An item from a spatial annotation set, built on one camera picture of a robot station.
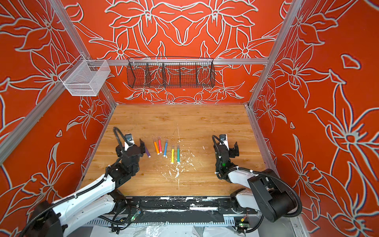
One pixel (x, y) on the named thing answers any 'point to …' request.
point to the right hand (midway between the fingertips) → (227, 141)
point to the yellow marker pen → (172, 156)
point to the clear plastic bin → (85, 77)
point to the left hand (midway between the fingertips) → (131, 141)
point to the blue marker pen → (165, 151)
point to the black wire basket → (170, 72)
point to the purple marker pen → (147, 152)
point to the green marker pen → (178, 155)
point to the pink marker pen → (160, 146)
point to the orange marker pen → (156, 148)
